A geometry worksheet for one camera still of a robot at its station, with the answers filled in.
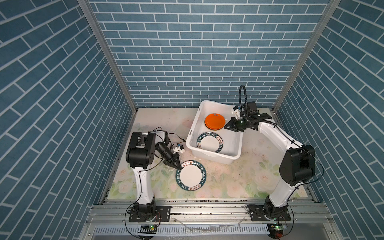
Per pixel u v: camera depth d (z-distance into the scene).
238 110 0.82
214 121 1.11
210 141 1.00
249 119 0.68
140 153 0.56
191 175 0.86
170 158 0.82
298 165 0.47
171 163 0.83
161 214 0.74
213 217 0.74
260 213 0.73
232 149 0.98
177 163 0.89
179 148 0.91
